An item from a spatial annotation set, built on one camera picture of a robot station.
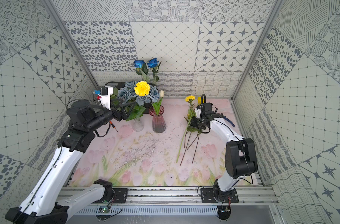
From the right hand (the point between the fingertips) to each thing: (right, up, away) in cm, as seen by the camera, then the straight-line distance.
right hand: (192, 125), depth 90 cm
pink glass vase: (-22, 0, +4) cm, 23 cm away
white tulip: (-23, +13, -6) cm, 27 cm away
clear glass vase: (-39, -1, +9) cm, 40 cm away
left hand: (-30, +14, -30) cm, 45 cm away
